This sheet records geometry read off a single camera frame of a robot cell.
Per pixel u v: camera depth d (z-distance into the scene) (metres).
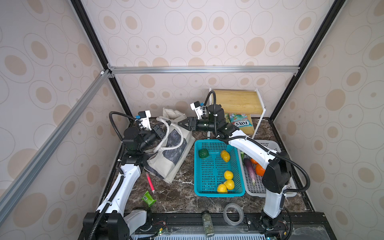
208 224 0.70
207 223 0.70
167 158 0.81
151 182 0.87
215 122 0.61
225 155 0.93
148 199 0.80
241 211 0.74
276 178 0.47
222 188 0.81
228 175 0.86
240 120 0.94
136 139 0.54
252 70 1.60
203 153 0.93
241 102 0.83
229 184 0.83
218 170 0.92
